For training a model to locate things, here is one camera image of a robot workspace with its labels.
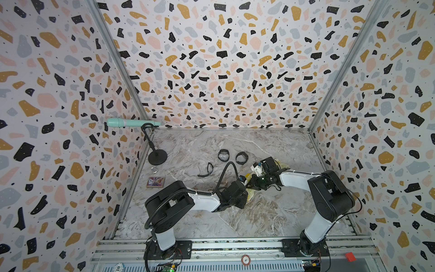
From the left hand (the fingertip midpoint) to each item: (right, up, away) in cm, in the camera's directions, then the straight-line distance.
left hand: (250, 199), depth 88 cm
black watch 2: (-15, +22, +19) cm, 33 cm away
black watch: (-27, +10, +11) cm, 31 cm away
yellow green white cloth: (0, +3, +2) cm, 4 cm away
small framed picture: (-52, +8, +5) cm, 52 cm away
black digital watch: (-2, +22, +17) cm, 28 cm away
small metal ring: (-54, +14, +10) cm, 57 cm away
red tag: (+41, -20, -14) cm, 48 cm away
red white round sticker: (-4, -21, -16) cm, 26 cm away
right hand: (0, +6, +4) cm, 7 cm away
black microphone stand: (-56, +21, +16) cm, 62 cm away
